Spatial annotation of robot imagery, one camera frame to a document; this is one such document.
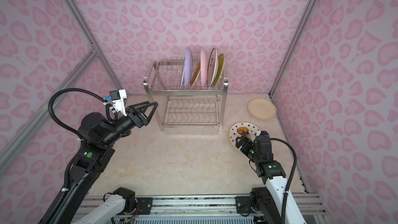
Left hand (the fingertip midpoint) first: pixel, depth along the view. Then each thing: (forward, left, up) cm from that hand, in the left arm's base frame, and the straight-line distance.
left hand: (152, 100), depth 57 cm
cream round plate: (+31, -60, -45) cm, 81 cm away
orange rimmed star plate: (+14, -43, -45) cm, 64 cm away
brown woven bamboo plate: (+31, -15, -12) cm, 36 cm away
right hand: (-2, -37, -30) cm, 48 cm away
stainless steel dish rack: (+32, +1, -41) cm, 52 cm away
